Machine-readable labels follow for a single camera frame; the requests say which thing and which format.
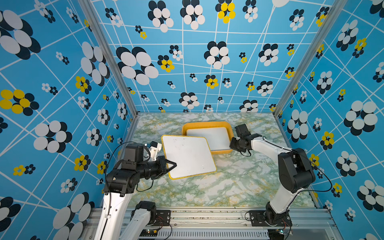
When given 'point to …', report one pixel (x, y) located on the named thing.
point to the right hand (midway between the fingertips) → (233, 145)
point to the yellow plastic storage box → (207, 124)
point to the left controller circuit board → (149, 232)
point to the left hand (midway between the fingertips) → (177, 163)
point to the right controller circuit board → (276, 234)
